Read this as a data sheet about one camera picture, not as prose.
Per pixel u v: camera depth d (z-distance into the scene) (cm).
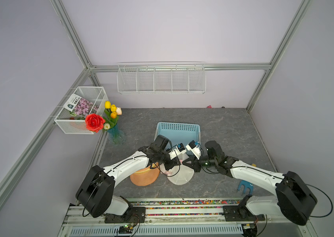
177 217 74
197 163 69
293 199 42
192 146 72
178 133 105
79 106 73
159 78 101
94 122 65
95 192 41
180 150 72
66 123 68
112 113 77
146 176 76
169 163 73
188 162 75
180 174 81
